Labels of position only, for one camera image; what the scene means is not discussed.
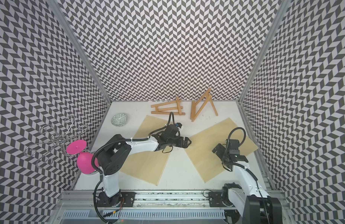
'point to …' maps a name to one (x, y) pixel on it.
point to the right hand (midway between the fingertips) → (218, 155)
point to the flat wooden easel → (156, 106)
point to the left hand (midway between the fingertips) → (185, 142)
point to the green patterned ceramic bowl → (119, 119)
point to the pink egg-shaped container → (84, 162)
